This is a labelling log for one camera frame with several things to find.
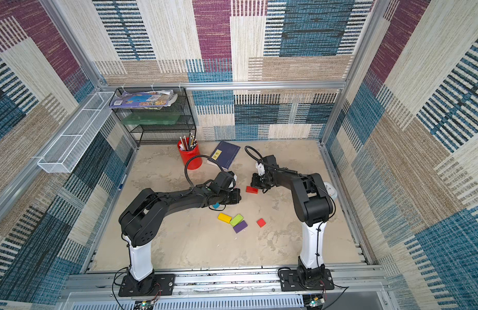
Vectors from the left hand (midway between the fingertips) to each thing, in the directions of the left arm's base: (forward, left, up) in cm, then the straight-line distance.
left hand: (244, 198), depth 93 cm
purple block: (-12, +2, -4) cm, 13 cm away
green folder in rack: (+33, +45, +22) cm, 60 cm away
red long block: (+7, -4, -4) cm, 9 cm away
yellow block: (-8, +9, -3) cm, 13 cm away
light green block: (-9, +4, -3) cm, 10 cm away
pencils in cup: (+27, +28, +10) cm, 40 cm away
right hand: (+9, -6, -4) cm, 11 cm away
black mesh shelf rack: (+44, +49, +3) cm, 66 cm away
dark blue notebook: (+31, +10, -3) cm, 33 cm away
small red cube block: (-10, -8, -4) cm, 14 cm away
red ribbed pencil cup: (+25, +27, -3) cm, 37 cm away
